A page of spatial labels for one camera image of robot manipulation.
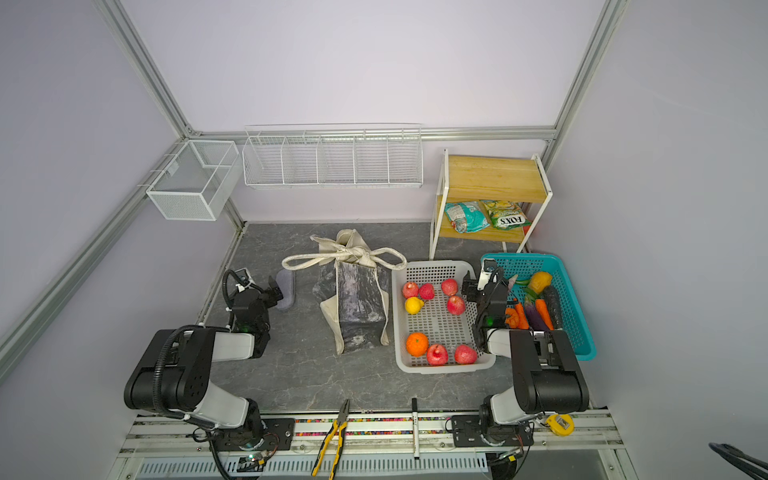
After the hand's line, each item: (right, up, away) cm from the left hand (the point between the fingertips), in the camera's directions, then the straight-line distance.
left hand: (259, 284), depth 92 cm
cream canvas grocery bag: (+31, +1, -12) cm, 33 cm away
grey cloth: (+5, +1, +9) cm, 10 cm away
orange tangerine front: (+49, -16, -9) cm, 52 cm away
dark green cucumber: (+91, -5, 0) cm, 91 cm away
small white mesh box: (-23, +32, +5) cm, 40 cm away
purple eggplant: (+85, -11, 0) cm, 86 cm away
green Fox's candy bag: (+79, +22, +5) cm, 82 cm away
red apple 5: (+60, -1, +5) cm, 60 cm away
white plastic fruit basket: (+54, -12, +2) cm, 56 cm away
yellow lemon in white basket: (+48, -7, 0) cm, 49 cm away
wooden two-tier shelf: (+72, +31, -4) cm, 78 cm away
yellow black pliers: (+28, -34, -16) cm, 47 cm away
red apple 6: (+61, -7, 0) cm, 62 cm away
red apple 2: (+62, -18, -11) cm, 65 cm away
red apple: (+54, -18, -11) cm, 58 cm away
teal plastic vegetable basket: (+94, -9, -6) cm, 94 cm away
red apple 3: (+47, -3, +4) cm, 47 cm away
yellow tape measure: (+84, -33, -18) cm, 92 cm away
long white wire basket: (+21, +43, +11) cm, 49 cm away
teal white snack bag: (+66, +21, +5) cm, 69 cm away
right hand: (+70, +3, -1) cm, 70 cm away
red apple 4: (+52, -3, +4) cm, 53 cm away
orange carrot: (+88, -8, 0) cm, 89 cm away
